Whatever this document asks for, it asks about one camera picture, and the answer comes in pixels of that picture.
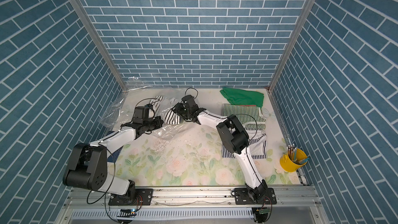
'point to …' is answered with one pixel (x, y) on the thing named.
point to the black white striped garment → (162, 107)
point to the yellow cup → (290, 166)
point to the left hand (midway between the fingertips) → (167, 121)
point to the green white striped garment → (251, 116)
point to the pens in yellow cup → (292, 151)
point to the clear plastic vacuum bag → (122, 108)
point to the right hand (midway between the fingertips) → (173, 110)
